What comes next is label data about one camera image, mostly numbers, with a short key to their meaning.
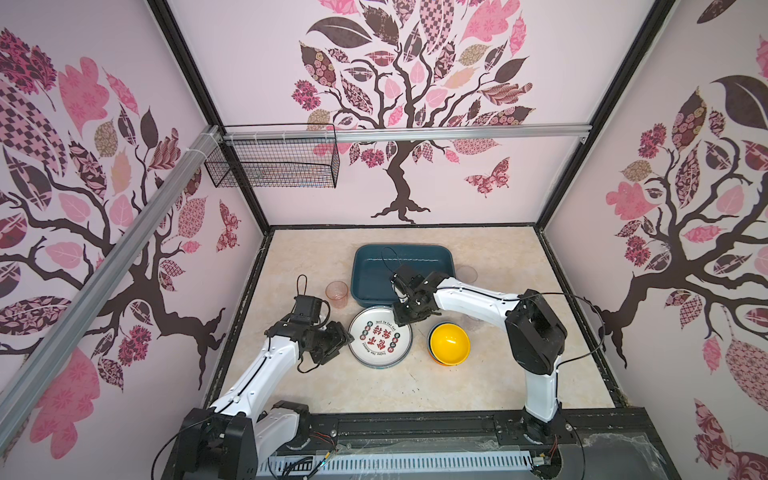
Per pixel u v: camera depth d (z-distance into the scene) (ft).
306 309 2.20
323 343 2.33
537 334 1.62
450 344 2.68
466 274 3.28
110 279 1.74
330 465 2.29
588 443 2.37
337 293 3.10
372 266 3.54
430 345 2.60
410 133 3.04
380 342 2.86
